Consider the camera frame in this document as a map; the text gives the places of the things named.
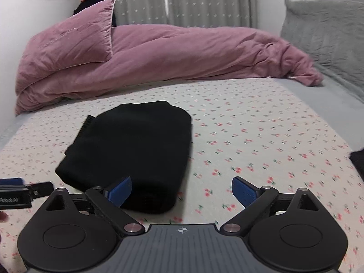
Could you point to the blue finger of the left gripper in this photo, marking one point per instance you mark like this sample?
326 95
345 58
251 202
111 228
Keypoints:
12 181

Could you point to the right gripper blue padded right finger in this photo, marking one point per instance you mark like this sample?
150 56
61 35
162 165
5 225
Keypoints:
245 192

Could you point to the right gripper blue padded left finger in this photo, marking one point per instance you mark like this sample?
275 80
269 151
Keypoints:
119 191

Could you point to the black fleece pants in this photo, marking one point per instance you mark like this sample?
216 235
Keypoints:
148 142

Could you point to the person's left hand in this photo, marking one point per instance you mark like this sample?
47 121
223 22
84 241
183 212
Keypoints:
3 217

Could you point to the black garment at right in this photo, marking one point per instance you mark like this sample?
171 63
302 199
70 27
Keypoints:
357 159

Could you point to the grey bed sheet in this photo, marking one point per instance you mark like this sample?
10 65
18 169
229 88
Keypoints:
341 110

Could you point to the pink velvet duvet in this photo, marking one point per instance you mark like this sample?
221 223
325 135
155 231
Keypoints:
153 53

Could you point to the pink velvet pillow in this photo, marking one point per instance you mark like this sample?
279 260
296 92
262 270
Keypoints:
83 38

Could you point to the grey quilted pillow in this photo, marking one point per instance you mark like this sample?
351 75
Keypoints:
331 33

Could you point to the dark object behind pillow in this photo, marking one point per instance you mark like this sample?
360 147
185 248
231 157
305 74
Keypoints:
89 1

